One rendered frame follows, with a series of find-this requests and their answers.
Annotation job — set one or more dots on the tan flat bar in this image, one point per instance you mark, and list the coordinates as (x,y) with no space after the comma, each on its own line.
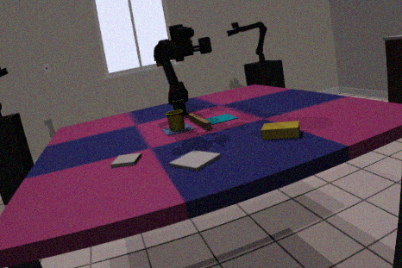
(200,121)

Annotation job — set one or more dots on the yellow rectangular block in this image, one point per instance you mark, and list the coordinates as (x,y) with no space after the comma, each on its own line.
(277,130)

